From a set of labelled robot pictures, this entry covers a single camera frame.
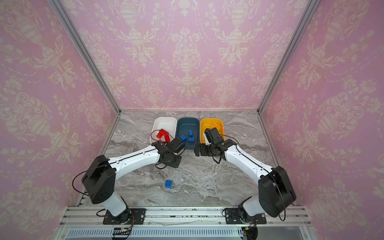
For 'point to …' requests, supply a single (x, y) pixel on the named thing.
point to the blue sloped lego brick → (191, 139)
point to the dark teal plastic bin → (184, 125)
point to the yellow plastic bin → (209, 123)
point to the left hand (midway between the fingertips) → (176, 163)
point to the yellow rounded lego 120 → (216, 125)
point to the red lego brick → (163, 132)
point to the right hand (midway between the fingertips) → (202, 150)
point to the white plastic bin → (168, 124)
